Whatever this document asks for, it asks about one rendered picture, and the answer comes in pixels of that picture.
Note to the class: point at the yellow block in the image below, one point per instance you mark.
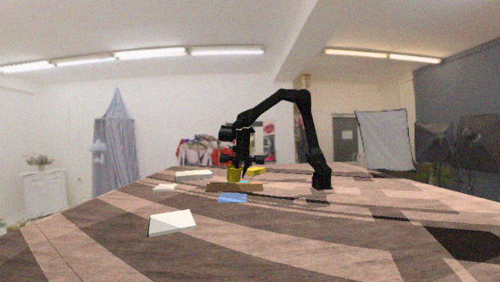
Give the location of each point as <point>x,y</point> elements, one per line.
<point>254,171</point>

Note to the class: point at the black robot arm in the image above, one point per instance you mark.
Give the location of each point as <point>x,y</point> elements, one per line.
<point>321,179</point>

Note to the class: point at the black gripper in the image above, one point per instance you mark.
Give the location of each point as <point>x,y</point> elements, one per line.
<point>242,154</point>

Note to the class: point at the white flat slab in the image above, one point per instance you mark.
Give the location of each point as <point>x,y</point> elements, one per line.
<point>171,222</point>

